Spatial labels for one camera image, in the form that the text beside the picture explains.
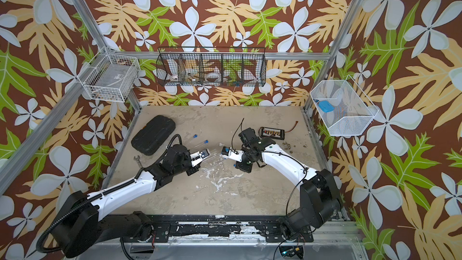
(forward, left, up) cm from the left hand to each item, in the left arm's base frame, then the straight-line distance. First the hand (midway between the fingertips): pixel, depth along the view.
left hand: (201, 152), depth 85 cm
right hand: (-3, -18, -3) cm, 18 cm away
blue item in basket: (+18, -60, +14) cm, 64 cm away
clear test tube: (+12, +4, -13) cm, 18 cm away
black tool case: (+14, +29, -6) cm, 33 cm away
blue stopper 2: (+14, 0, -12) cm, 19 cm away
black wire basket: (+43, -4, +19) cm, 47 cm away
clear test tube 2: (+5, -6, -12) cm, 15 cm away
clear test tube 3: (-1, -5, -12) cm, 13 cm away
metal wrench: (+2, +36, -12) cm, 38 cm away
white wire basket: (+29, +45, +22) cm, 58 cm away
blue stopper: (+18, +7, -12) cm, 22 cm away
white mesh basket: (+14, -67, +15) cm, 70 cm away
